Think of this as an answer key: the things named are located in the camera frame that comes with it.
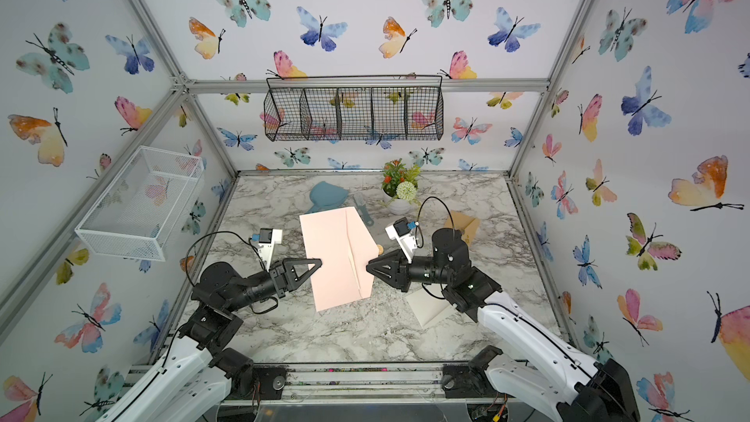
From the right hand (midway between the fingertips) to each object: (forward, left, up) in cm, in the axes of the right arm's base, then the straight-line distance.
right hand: (373, 266), depth 66 cm
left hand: (-2, +11, +2) cm, 12 cm away
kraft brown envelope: (+32, -30, -27) cm, 51 cm away
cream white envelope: (0, -15, -27) cm, 30 cm away
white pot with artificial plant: (+36, -5, -11) cm, 38 cm away
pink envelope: (+4, +7, +3) cm, 8 cm away
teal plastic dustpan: (+42, +24, -27) cm, 56 cm away
